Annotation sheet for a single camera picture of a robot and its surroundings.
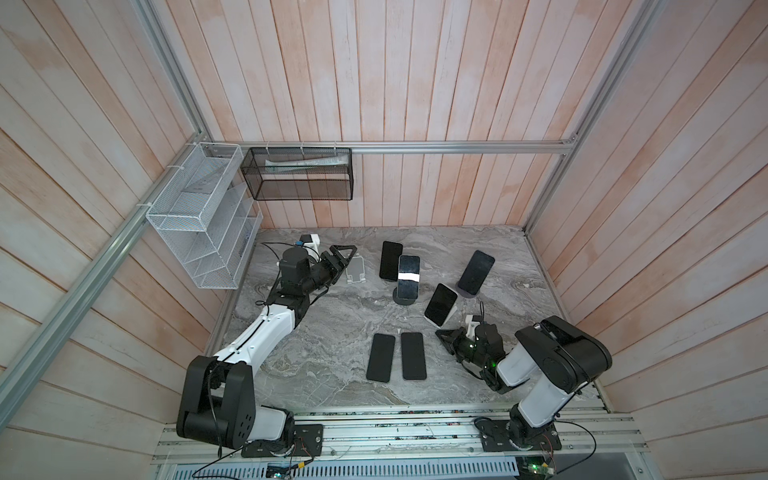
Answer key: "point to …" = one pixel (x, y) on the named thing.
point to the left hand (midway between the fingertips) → (355, 258)
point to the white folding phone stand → (355, 270)
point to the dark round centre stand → (401, 300)
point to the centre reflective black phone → (409, 276)
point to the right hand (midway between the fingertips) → (435, 331)
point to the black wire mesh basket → (299, 173)
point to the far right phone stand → (464, 293)
